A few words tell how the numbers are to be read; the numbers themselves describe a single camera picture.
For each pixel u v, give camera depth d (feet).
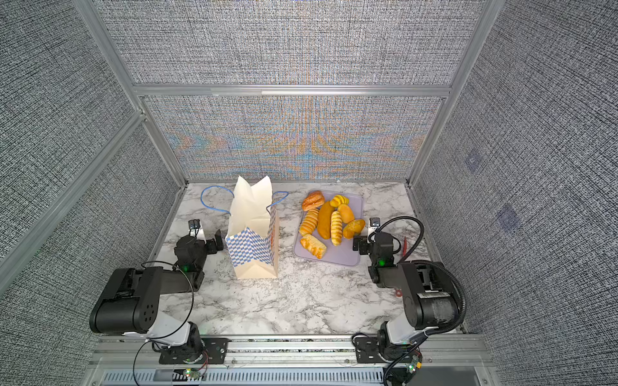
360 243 2.77
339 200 3.40
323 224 3.23
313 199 3.48
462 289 1.44
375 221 2.68
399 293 2.80
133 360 2.31
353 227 3.20
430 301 1.48
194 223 2.52
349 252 3.03
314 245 3.02
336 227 3.11
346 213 3.36
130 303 1.48
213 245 2.79
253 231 2.32
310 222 3.29
